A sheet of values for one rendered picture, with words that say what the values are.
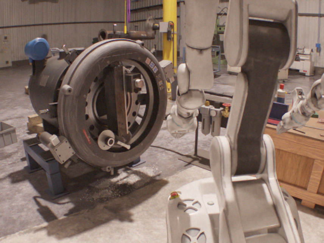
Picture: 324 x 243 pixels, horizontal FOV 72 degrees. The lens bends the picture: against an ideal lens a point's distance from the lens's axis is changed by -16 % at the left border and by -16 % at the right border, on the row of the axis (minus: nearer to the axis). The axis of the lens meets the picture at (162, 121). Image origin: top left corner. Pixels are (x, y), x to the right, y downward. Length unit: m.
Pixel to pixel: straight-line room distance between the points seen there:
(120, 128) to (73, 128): 0.29
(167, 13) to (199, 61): 4.55
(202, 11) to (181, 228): 0.72
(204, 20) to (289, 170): 1.33
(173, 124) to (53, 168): 1.04
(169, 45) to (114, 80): 3.77
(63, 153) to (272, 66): 1.04
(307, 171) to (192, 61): 1.26
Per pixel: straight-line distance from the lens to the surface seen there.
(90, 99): 1.48
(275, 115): 1.85
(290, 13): 0.81
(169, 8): 5.15
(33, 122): 3.09
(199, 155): 2.28
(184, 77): 0.62
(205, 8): 0.56
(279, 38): 0.79
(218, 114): 2.00
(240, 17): 0.73
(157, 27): 7.91
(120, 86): 1.41
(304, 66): 10.57
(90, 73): 1.32
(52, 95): 1.66
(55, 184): 1.78
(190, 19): 0.58
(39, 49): 1.96
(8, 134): 2.89
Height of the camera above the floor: 0.96
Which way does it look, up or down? 17 degrees down
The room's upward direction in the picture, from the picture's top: straight up
